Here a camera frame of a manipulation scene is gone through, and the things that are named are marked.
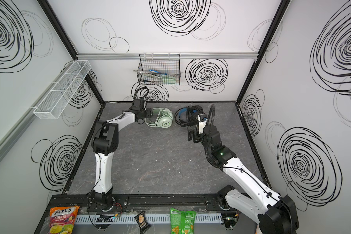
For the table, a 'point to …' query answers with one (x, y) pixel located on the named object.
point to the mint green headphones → (162, 118)
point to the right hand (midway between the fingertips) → (195, 125)
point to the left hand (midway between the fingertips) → (149, 111)
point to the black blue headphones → (188, 116)
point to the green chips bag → (182, 222)
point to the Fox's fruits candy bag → (62, 219)
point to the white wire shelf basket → (50, 106)
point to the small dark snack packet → (141, 219)
